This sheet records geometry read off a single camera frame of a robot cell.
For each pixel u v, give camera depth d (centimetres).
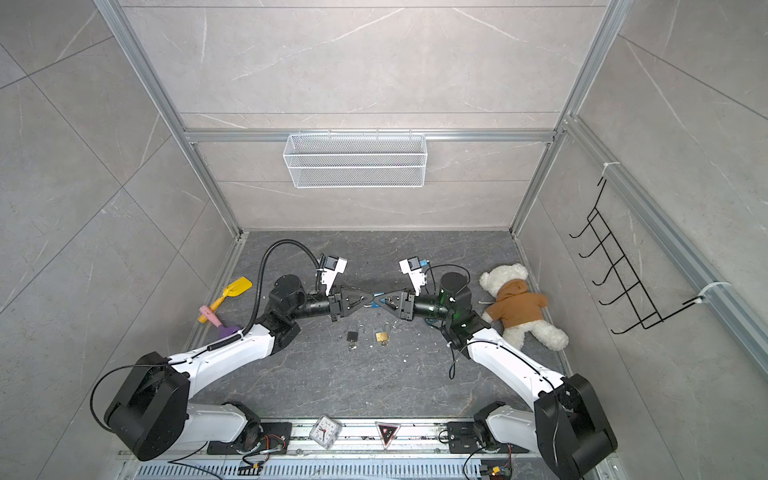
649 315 58
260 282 61
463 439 73
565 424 40
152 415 41
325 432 73
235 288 102
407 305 64
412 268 67
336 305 64
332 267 66
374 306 70
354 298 70
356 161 100
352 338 90
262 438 72
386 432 74
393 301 70
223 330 92
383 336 92
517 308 91
